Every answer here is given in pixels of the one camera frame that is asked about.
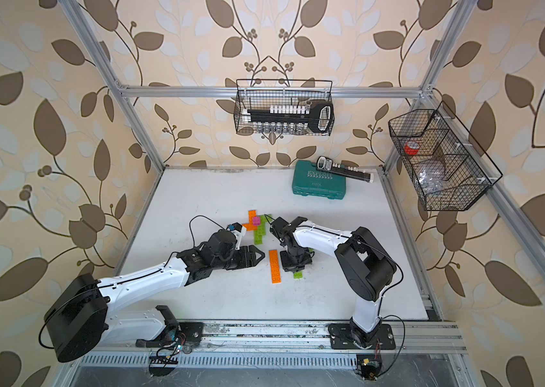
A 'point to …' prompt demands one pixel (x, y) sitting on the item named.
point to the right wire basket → (447, 177)
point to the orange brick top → (274, 261)
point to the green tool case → (309, 181)
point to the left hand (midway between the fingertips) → (257, 254)
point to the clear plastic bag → (430, 180)
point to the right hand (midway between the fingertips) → (294, 269)
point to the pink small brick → (256, 221)
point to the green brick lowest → (258, 237)
